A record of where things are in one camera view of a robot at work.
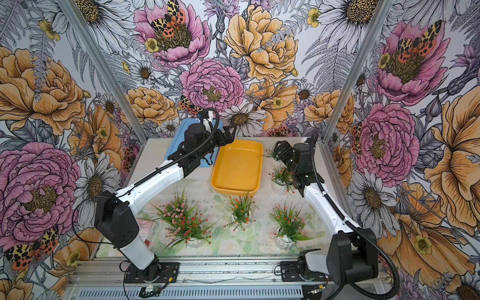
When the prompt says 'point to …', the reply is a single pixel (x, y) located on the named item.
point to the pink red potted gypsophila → (181, 220)
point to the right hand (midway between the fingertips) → (279, 151)
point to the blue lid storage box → (180, 137)
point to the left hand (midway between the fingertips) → (229, 133)
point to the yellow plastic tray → (238, 168)
